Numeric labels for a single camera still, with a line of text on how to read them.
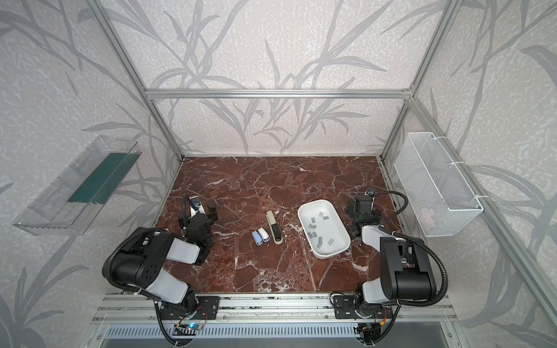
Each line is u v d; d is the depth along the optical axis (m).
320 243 0.89
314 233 0.91
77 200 0.64
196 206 0.76
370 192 0.81
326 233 0.92
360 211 0.72
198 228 0.69
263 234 0.89
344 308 0.73
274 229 0.89
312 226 0.94
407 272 0.44
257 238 0.88
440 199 0.61
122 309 0.75
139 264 0.45
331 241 0.89
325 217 0.96
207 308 0.73
